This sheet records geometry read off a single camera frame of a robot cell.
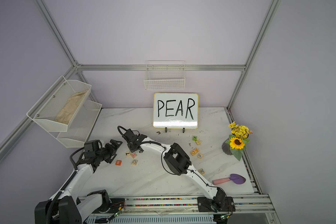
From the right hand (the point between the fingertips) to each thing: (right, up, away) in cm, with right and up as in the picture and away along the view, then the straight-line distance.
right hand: (131, 147), depth 96 cm
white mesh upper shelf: (-35, +26, -19) cm, 47 cm away
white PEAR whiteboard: (+32, +26, +8) cm, 42 cm away
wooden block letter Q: (+5, -8, -8) cm, 12 cm away
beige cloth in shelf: (-31, +23, -20) cm, 43 cm away
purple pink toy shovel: (+68, -16, -14) cm, 72 cm away
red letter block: (-6, -8, -8) cm, 13 cm away
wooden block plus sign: (+48, +3, +2) cm, 48 cm away
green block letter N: (+46, +6, +4) cm, 46 cm away
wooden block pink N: (+3, -5, -4) cm, 7 cm away
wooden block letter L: (-1, -4, -3) cm, 5 cm away
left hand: (-4, +1, -10) cm, 11 cm away
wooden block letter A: (+43, -3, -3) cm, 44 cm away
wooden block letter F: (+48, -5, -4) cm, 48 cm away
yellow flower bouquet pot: (+63, +7, -23) cm, 68 cm away
